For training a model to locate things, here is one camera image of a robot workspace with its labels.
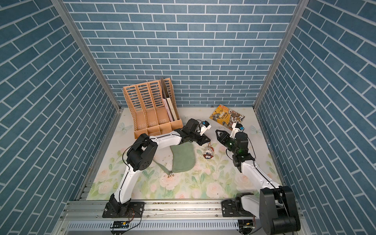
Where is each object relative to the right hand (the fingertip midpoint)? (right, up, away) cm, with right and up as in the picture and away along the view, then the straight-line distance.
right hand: (219, 132), depth 84 cm
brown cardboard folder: (-32, +23, +5) cm, 40 cm away
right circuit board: (+11, -44, -13) cm, 47 cm away
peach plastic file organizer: (-48, +17, +33) cm, 60 cm away
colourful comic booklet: (+10, +9, +28) cm, 32 cm away
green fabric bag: (-21, -17, +7) cm, 28 cm away
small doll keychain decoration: (-5, -15, +7) cm, 17 cm away
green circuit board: (-51, -45, -12) cm, 69 cm away
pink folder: (-31, +14, +8) cm, 35 cm away
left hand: (-3, -7, +10) cm, 12 cm away
